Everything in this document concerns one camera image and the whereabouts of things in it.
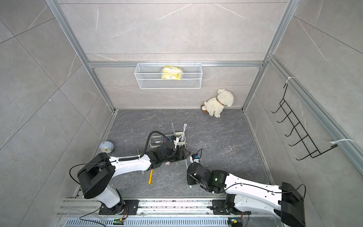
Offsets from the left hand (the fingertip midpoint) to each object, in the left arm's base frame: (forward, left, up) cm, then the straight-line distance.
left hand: (190, 152), depth 83 cm
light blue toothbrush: (-7, +2, -2) cm, 7 cm away
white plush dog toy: (+41, -23, -2) cm, 47 cm away
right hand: (-13, +2, -3) cm, 13 cm away
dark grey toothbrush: (+26, +11, -10) cm, 30 cm away
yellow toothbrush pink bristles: (-10, +24, -10) cm, 28 cm away
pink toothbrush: (+16, +2, +6) cm, 17 cm away
